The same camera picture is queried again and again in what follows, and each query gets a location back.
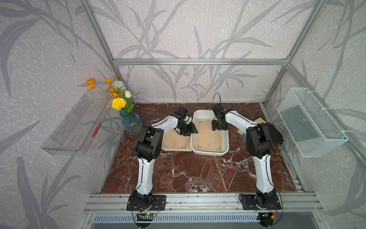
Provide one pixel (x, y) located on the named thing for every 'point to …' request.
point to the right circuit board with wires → (265, 219)
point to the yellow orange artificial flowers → (121, 100)
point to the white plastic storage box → (225, 145)
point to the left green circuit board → (150, 214)
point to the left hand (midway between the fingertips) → (195, 132)
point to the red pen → (96, 130)
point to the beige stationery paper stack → (206, 139)
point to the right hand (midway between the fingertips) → (216, 127)
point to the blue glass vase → (131, 122)
